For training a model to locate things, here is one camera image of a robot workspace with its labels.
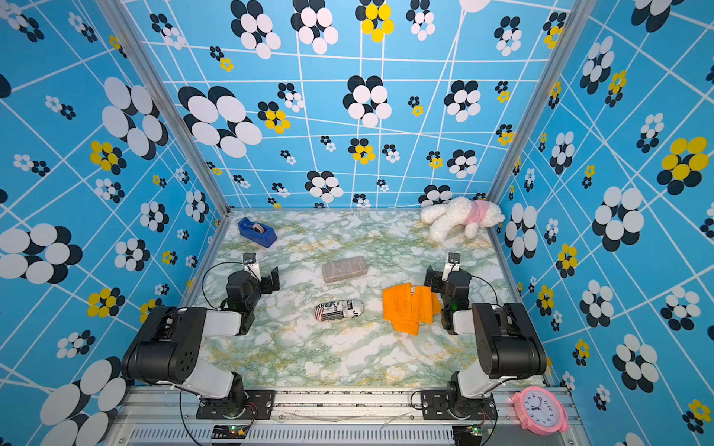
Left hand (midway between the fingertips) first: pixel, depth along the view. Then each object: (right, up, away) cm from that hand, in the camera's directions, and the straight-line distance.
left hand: (266, 266), depth 94 cm
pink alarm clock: (+79, -35, -23) cm, 90 cm away
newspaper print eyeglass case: (+25, -13, -6) cm, 29 cm away
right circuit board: (+61, -40, -24) cm, 77 cm away
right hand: (+63, 0, 0) cm, 63 cm away
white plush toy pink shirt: (+71, +19, +14) cm, 75 cm away
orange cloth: (+47, -13, -4) cm, 49 cm away
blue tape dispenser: (-7, +11, +12) cm, 18 cm away
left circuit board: (-2, -41, -22) cm, 47 cm away
